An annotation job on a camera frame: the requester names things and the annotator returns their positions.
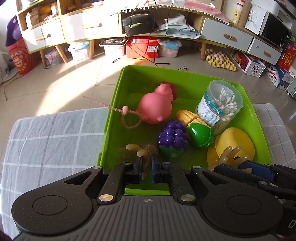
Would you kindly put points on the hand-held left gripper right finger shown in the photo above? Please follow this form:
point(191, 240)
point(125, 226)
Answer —
point(156, 170)

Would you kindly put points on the black bag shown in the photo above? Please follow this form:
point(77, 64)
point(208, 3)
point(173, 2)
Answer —
point(137, 23)

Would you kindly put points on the amber rubber hand toy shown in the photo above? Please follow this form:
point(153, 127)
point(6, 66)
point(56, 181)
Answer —
point(144, 151)
point(227, 155)

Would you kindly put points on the grey checked tablecloth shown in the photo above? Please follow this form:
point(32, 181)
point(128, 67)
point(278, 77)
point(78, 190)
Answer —
point(57, 139)

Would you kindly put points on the white storage box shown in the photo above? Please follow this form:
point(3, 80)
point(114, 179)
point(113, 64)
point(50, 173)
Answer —
point(79, 51)

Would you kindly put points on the wide white cabinet drawer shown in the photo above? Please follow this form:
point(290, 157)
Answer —
point(90, 26)

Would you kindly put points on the purple toy grapes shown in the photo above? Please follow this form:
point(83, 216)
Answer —
point(172, 134)

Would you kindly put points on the clear cotton swab jar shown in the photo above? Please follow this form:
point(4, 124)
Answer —
point(212, 109)

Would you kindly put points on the small cardboard box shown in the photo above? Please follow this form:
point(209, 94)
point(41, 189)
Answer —
point(32, 19)

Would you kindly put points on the tall printed canister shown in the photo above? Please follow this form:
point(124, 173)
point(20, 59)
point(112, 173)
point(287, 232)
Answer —
point(238, 12)

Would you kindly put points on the yellow plastic bowl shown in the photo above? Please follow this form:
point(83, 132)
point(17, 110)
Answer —
point(233, 139)

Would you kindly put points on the white and red cardboard box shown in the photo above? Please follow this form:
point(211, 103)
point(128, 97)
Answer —
point(248, 63)

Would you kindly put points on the yellow egg tray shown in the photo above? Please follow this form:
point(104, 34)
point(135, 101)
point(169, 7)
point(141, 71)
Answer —
point(219, 59)

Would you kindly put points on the clear storage box pink contents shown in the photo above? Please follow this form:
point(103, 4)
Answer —
point(170, 48)

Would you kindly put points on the green plastic box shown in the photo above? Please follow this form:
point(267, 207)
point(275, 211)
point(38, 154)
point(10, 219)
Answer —
point(129, 92)

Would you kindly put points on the pile of papers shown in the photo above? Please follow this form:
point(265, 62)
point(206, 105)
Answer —
point(178, 26)

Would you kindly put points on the wide grey cabinet drawer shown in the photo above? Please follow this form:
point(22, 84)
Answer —
point(225, 34)

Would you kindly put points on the clear storage box with tools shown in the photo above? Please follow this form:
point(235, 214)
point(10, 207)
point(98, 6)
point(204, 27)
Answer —
point(113, 47)

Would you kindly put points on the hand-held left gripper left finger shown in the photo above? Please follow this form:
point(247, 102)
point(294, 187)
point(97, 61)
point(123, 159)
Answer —
point(138, 170)

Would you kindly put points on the purple soft toy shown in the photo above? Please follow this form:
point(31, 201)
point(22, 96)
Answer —
point(13, 30)

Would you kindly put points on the blue and white carton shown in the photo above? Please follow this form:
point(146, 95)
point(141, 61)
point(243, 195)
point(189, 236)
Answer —
point(278, 77)

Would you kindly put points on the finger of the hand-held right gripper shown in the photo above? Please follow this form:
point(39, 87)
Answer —
point(231, 173)
point(256, 169)

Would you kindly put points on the wooden media cabinet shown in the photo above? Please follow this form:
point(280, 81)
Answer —
point(92, 25)

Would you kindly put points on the small clear storage box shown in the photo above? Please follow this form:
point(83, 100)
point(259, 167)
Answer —
point(54, 56)

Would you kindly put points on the lace-trimmed pink cloth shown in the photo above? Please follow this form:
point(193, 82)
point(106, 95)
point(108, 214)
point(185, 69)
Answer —
point(196, 9)

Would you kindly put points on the toy corn cob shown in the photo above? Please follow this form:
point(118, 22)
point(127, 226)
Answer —
point(201, 136)

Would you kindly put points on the red storage box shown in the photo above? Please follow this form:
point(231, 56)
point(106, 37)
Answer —
point(141, 47)

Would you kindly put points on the red paper bag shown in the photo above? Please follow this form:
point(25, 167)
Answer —
point(20, 58)

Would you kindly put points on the small grey cabinet drawer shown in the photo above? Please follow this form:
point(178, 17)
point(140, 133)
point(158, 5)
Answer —
point(264, 51)

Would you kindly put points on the black microwave oven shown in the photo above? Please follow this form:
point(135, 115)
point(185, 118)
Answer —
point(274, 31)

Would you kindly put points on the red gift box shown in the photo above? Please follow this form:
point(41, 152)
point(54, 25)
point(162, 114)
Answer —
point(288, 56)

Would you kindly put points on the pink pig toy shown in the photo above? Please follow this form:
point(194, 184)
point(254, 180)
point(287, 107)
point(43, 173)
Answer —
point(155, 109)

